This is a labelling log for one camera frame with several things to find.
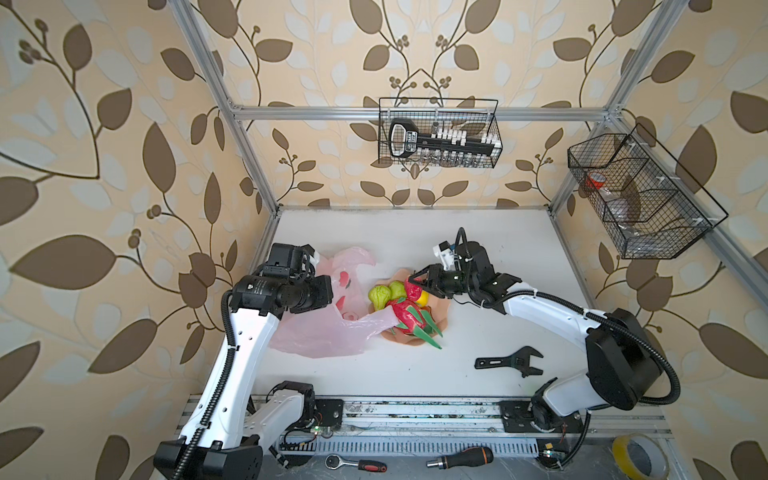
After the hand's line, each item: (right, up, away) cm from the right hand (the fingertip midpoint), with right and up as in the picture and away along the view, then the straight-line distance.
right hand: (413, 284), depth 80 cm
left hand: (-20, -1, -8) cm, 21 cm away
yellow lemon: (+4, -6, +9) cm, 11 cm away
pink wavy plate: (+9, -9, +12) cm, 17 cm away
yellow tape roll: (+53, -39, -10) cm, 67 cm away
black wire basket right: (+59, +21, -6) cm, 62 cm away
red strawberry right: (0, -2, -1) cm, 2 cm away
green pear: (-10, -4, +6) cm, 12 cm away
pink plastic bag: (-17, -9, -10) cm, 21 cm away
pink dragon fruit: (0, -10, +2) cm, 10 cm away
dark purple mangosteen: (-16, -7, -7) cm, 19 cm away
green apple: (-4, -3, +8) cm, 10 cm away
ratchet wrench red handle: (-19, -39, -12) cm, 45 cm away
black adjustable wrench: (+30, -22, +3) cm, 37 cm away
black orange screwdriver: (+13, -37, -13) cm, 41 cm away
